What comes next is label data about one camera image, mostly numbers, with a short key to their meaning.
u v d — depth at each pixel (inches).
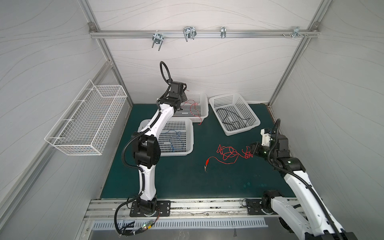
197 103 46.7
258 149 27.1
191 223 27.7
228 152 32.3
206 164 34.8
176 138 36.6
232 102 46.7
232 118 43.7
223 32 30.6
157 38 31.3
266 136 27.5
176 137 36.6
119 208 26.0
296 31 30.1
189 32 30.0
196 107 46.7
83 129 26.4
